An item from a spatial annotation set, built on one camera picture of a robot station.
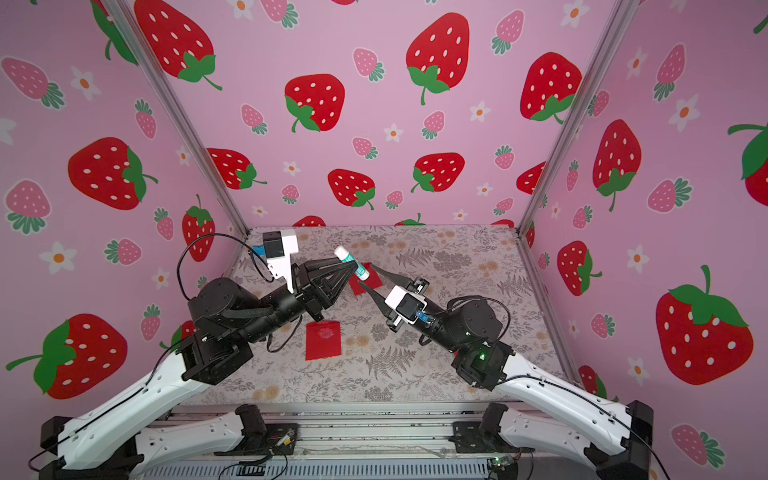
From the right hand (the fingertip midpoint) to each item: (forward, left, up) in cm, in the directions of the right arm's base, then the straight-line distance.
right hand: (380, 266), depth 51 cm
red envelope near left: (+6, +22, -47) cm, 52 cm away
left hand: (-2, +4, +3) cm, 6 cm away
